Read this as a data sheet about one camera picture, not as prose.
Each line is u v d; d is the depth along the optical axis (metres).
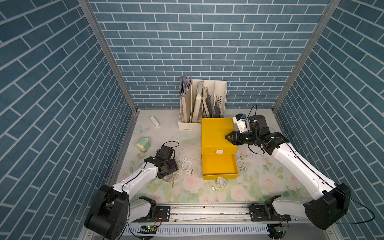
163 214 0.73
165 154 0.68
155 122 1.09
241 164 0.91
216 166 0.80
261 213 0.73
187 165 0.90
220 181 0.85
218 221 0.73
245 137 0.66
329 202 0.38
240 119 0.68
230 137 0.76
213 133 0.79
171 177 0.86
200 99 0.93
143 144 0.92
